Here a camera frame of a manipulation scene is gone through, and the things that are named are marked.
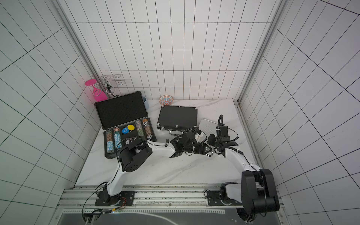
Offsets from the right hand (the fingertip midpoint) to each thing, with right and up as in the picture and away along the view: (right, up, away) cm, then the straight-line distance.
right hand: (211, 136), depth 91 cm
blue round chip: (-59, +3, +4) cm, 59 cm away
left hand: (-4, -9, -5) cm, 11 cm away
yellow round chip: (-56, +5, +7) cm, 57 cm away
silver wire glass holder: (-71, +32, +6) cm, 78 cm away
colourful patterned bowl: (-33, +27, +27) cm, 50 cm away
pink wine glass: (-73, +27, -3) cm, 78 cm away
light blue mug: (-50, +26, +18) cm, 59 cm away
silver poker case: (-5, +8, -16) cm, 18 cm away
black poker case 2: (-63, +12, +7) cm, 64 cm away
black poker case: (-23, +11, +11) cm, 28 cm away
